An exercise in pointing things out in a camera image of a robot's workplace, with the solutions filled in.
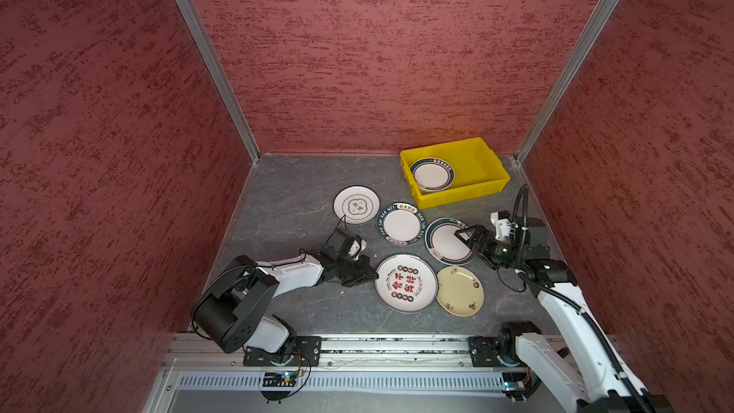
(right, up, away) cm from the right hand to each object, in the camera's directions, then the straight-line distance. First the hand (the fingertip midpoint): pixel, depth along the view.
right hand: (459, 246), depth 78 cm
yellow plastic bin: (+19, +22, +37) cm, 47 cm away
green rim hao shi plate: (-15, +3, +23) cm, 27 cm away
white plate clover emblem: (-31, +9, +26) cm, 42 cm away
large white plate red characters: (-14, -13, +7) cm, 20 cm away
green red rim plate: (-1, +21, +32) cm, 39 cm away
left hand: (-23, -12, +7) cm, 27 cm away
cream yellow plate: (+2, -15, +7) cm, 17 cm away
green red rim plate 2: (-1, -3, +14) cm, 15 cm away
